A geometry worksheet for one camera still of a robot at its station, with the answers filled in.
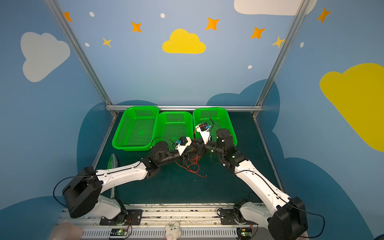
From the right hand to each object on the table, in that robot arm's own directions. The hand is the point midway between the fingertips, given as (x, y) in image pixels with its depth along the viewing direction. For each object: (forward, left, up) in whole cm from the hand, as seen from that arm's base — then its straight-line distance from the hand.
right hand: (193, 139), depth 73 cm
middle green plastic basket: (+27, +18, -22) cm, 39 cm away
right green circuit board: (-35, -27, -28) cm, 52 cm away
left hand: (-2, -3, -3) cm, 4 cm away
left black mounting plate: (-32, +31, -25) cm, 51 cm away
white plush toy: (-37, +7, -23) cm, 44 cm away
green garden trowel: (-4, +50, -24) cm, 56 cm away
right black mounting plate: (-29, -20, -26) cm, 44 cm away
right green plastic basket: (+39, -17, -25) cm, 49 cm away
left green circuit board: (-38, +34, -27) cm, 58 cm away
